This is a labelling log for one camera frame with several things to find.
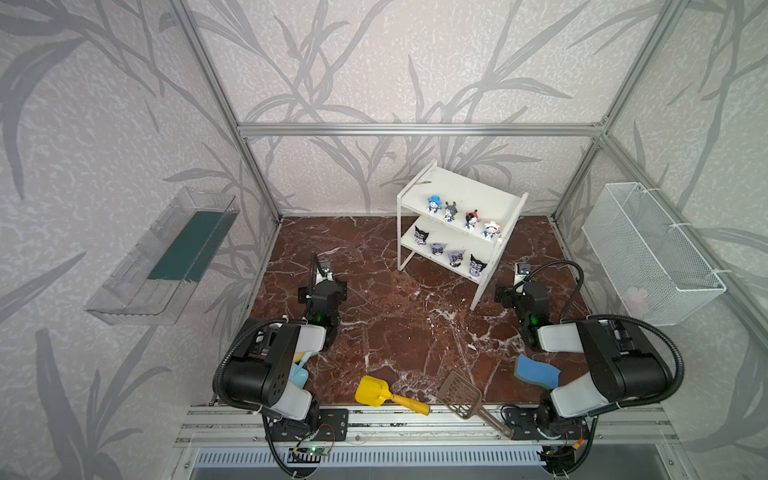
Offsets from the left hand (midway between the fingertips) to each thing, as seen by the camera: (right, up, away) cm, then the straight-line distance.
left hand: (324, 268), depth 93 cm
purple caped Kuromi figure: (+40, +4, -10) cm, 41 cm away
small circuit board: (+4, -42, -22) cm, 47 cm away
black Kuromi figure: (+45, +2, -13) cm, 47 cm away
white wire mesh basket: (+79, +2, -31) cm, 85 cm away
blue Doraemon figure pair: (+33, +18, -19) cm, 42 cm away
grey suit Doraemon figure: (+37, +16, -21) cm, 45 cm away
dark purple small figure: (+35, +6, -7) cm, 37 cm away
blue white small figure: (+45, +11, -25) cm, 53 cm away
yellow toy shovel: (+17, -31, -15) cm, 39 cm away
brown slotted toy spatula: (+41, -33, -14) cm, 55 cm away
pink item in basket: (+83, -6, -20) cm, 85 cm away
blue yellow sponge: (+63, -27, -13) cm, 70 cm away
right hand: (+61, -1, +2) cm, 61 cm away
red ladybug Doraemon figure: (+41, +14, -22) cm, 49 cm away
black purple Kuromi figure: (+30, +10, -5) cm, 32 cm away
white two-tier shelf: (+39, +14, -19) cm, 45 cm away
